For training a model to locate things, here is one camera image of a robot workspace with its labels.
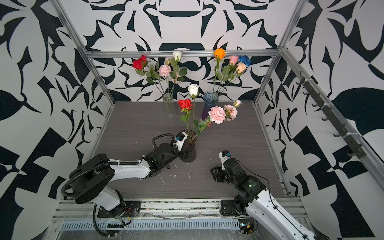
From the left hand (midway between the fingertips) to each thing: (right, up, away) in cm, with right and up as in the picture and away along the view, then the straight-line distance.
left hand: (190, 137), depth 80 cm
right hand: (+12, -17, -2) cm, 20 cm away
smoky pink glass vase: (-1, -7, -6) cm, 10 cm away
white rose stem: (-7, +37, +8) cm, 39 cm away
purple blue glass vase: (+13, +23, +18) cm, 32 cm away
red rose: (-3, +17, -4) cm, 17 cm away
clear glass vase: (-14, +19, +24) cm, 34 cm away
